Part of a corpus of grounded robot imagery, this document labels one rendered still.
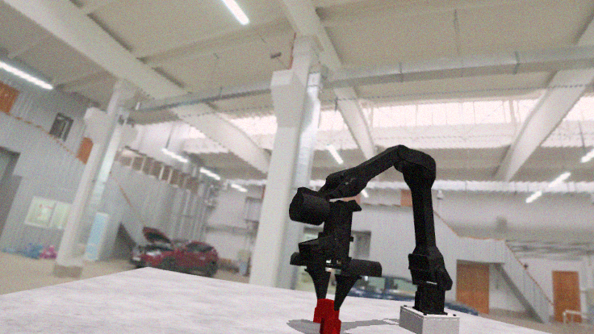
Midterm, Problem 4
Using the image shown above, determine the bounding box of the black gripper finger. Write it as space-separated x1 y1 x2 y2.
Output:
334 274 362 311
304 269 331 299

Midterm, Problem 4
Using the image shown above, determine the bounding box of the red cube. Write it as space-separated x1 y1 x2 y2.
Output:
316 299 340 320
319 318 341 334
313 307 321 324

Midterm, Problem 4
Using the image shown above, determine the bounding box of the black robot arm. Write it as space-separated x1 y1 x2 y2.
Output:
289 144 453 315

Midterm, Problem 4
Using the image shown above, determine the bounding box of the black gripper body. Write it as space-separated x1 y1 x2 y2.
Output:
290 228 382 278

